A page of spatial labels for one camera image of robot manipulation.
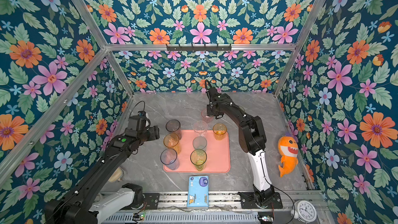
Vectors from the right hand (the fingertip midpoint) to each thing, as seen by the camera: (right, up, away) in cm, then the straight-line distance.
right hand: (212, 111), depth 98 cm
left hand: (-31, -7, -19) cm, 37 cm away
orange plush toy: (+41, -20, -16) cm, 48 cm away
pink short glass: (-4, -5, +3) cm, 7 cm away
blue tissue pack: (-7, -37, -27) cm, 47 cm away
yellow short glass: (+4, -12, -3) cm, 13 cm away
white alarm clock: (+41, -44, -30) cm, 67 cm away
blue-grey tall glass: (-23, -24, -20) cm, 38 cm away
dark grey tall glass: (-22, -8, -12) cm, 27 cm away
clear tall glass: (-8, -11, 0) cm, 13 cm away
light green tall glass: (-7, -21, -26) cm, 34 cm away
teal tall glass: (-8, -17, -12) cm, 22 cm away
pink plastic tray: (+3, -24, -8) cm, 26 cm away
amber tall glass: (-23, -16, -12) cm, 31 cm away
